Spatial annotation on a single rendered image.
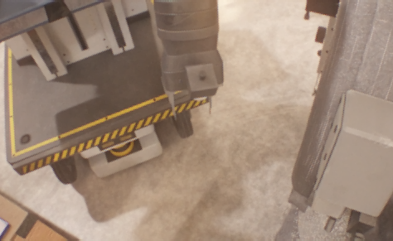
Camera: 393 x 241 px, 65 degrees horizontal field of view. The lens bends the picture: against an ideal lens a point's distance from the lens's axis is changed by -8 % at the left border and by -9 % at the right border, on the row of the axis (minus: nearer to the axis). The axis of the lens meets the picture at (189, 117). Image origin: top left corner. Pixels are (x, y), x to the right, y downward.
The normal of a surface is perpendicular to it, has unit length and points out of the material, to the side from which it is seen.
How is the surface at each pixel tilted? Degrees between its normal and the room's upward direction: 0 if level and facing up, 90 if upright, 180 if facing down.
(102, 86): 0
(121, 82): 0
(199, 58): 63
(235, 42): 0
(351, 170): 67
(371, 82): 57
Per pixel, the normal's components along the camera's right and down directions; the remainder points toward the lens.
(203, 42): 0.21, 0.59
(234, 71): -0.11, -0.58
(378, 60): -0.43, 0.25
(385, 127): 0.06, -0.83
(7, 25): 0.37, 0.73
